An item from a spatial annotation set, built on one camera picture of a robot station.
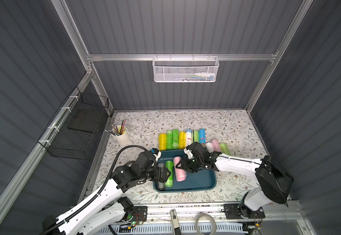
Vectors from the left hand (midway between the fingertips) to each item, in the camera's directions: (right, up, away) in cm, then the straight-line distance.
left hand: (164, 175), depth 72 cm
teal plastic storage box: (+20, -8, +13) cm, 25 cm away
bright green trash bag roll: (+2, +15, +28) cm, 31 cm away
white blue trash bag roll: (+15, +16, +27) cm, 35 cm away
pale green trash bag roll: (+38, +9, +22) cm, 45 cm away
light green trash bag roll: (+21, +17, +30) cm, 40 cm away
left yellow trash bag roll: (-3, +13, +26) cm, 30 cm away
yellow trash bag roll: (+11, +14, +27) cm, 32 cm away
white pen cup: (-29, +18, +21) cm, 40 cm away
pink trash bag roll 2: (+33, +11, +24) cm, 42 cm away
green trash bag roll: (+2, +1, +15) cm, 16 cm away
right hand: (+8, +1, +10) cm, 12 cm away
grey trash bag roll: (-2, -9, +9) cm, 13 cm away
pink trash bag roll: (+9, -2, +6) cm, 11 cm away
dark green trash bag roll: (+6, +15, +28) cm, 32 cm away
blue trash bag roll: (+25, +16, +30) cm, 42 cm away
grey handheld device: (+5, -21, -4) cm, 22 cm away
